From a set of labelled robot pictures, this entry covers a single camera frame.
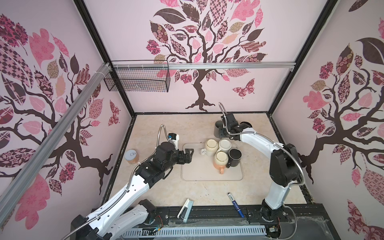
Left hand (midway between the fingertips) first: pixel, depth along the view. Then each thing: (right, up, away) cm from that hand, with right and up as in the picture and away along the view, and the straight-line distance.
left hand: (187, 153), depth 75 cm
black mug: (+28, -3, +10) cm, 30 cm away
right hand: (+22, +12, +18) cm, 31 cm away
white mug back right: (+23, +2, +17) cm, 29 cm away
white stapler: (-1, -29, -2) cm, 29 cm away
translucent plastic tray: (+8, -12, +16) cm, 21 cm away
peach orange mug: (+19, -6, +10) cm, 22 cm away
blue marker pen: (+25, -27, +1) cm, 37 cm away
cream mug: (+14, +1, +15) cm, 21 cm away
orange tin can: (-35, -5, +14) cm, 38 cm away
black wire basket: (-32, +47, +20) cm, 60 cm away
